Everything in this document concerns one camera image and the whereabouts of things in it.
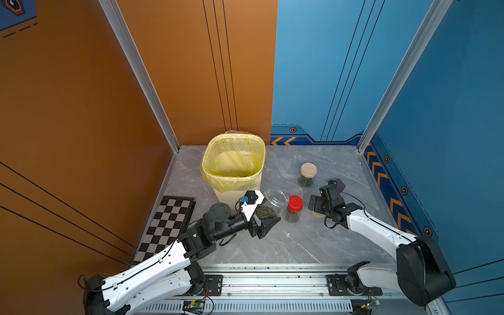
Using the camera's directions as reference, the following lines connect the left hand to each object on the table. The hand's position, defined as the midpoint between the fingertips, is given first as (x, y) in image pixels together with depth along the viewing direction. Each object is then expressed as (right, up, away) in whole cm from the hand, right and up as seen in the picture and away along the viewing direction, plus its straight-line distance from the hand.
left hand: (272, 206), depth 63 cm
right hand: (+24, -4, +27) cm, 36 cm away
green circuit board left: (-29, -39, +9) cm, 49 cm away
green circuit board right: (+36, -37, +6) cm, 51 cm away
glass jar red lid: (+11, -3, +18) cm, 22 cm away
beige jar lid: (+23, -10, +26) cm, 36 cm away
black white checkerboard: (-44, -10, +25) cm, 52 cm away
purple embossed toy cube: (+37, +3, +35) cm, 51 cm away
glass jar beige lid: (+20, +10, +31) cm, 38 cm away
